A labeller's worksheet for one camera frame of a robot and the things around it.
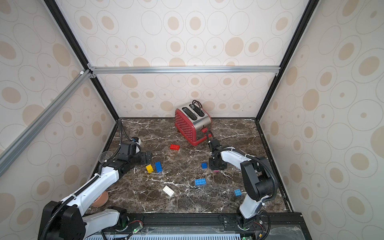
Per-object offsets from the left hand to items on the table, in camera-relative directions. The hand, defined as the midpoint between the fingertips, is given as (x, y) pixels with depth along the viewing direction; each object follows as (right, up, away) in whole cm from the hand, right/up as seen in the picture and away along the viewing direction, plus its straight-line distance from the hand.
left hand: (149, 153), depth 85 cm
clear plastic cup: (-34, -4, +14) cm, 37 cm away
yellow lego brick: (-1, -10, +4) cm, 11 cm away
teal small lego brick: (+50, -22, -3) cm, 54 cm away
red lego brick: (+12, +2, +15) cm, 20 cm away
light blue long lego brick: (+30, -16, 0) cm, 34 cm away
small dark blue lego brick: (+32, -9, +7) cm, 34 cm away
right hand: (+42, -10, +8) cm, 44 cm away
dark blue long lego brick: (+4, -9, +7) cm, 12 cm away
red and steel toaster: (+25, +18, +7) cm, 32 cm away
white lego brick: (+11, -20, -2) cm, 23 cm away
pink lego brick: (+40, -12, +6) cm, 42 cm away
